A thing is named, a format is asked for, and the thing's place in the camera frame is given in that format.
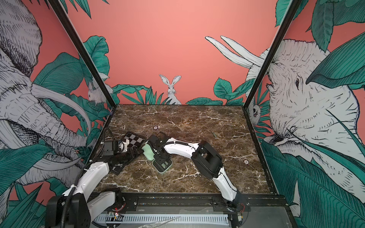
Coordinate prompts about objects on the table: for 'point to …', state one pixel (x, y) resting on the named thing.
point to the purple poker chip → (155, 128)
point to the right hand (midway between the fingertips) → (160, 157)
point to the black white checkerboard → (132, 140)
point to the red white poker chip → (245, 161)
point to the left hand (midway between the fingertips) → (141, 151)
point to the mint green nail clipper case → (148, 153)
